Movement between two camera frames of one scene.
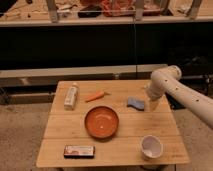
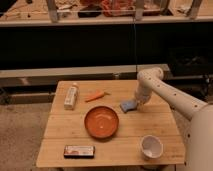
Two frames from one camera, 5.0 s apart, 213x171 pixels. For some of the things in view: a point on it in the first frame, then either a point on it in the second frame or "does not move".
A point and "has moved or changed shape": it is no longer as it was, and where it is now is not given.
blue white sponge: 137,104 has moved or changed shape
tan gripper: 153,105 → 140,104
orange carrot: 97,96 does not move
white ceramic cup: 151,147 does not move
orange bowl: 101,122 does not move
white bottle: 70,98 does not move
